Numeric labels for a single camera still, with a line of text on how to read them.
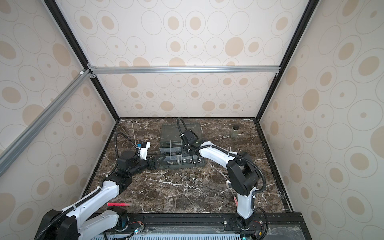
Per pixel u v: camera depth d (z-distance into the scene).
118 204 0.79
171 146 0.99
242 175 0.48
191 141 0.70
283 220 0.75
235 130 1.02
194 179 0.87
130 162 0.62
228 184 0.85
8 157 0.51
